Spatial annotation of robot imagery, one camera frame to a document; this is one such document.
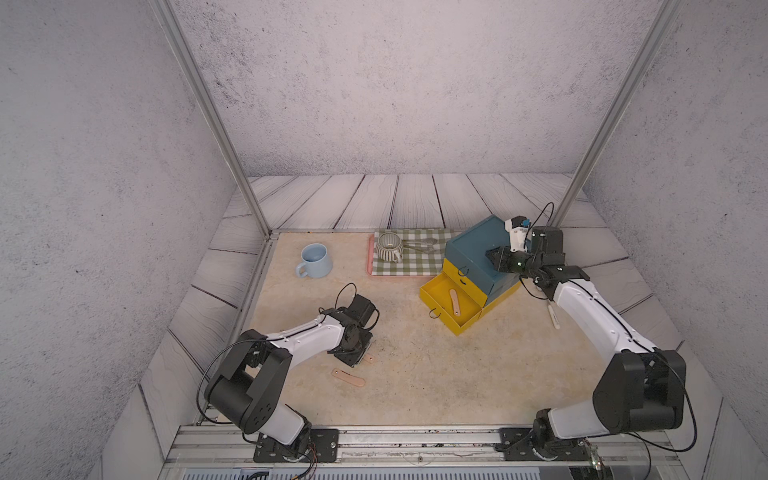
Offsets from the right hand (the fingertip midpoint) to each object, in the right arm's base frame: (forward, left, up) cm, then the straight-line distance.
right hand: (488, 256), depth 86 cm
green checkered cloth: (+19, +17, -20) cm, 32 cm away
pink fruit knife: (-3, +7, -19) cm, 21 cm away
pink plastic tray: (+17, +36, -18) cm, 44 cm away
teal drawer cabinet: (0, +6, +1) cm, 6 cm away
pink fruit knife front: (-27, +40, -20) cm, 52 cm away
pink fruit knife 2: (-22, +34, -19) cm, 45 cm away
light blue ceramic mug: (+10, +54, -13) cm, 57 cm away
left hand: (-19, +33, -19) cm, 43 cm away
